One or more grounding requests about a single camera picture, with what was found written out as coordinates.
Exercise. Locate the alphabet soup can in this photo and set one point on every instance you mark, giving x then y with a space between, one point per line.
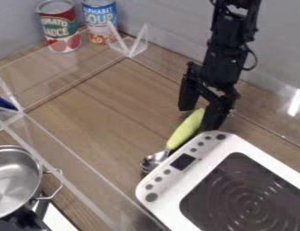
99 12

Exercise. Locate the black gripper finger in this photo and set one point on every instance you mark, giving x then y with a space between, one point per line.
218 110
189 95

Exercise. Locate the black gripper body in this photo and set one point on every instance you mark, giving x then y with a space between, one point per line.
217 74

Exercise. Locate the clear acrylic divider strip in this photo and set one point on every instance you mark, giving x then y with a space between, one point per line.
89 200

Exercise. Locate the white and black stove top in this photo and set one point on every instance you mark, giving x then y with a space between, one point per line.
222 185

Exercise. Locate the clear acrylic corner bracket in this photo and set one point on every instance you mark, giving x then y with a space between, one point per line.
127 46

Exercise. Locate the blue object at left edge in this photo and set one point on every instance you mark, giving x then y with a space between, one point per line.
7 104

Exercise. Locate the green handled metal spoon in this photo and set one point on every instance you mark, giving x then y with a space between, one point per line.
181 135

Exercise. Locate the stainless steel pot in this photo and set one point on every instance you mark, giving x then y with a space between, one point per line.
20 180

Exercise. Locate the tomato sauce can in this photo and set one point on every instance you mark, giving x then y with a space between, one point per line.
59 24

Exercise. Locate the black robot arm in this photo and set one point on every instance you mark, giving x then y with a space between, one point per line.
234 27

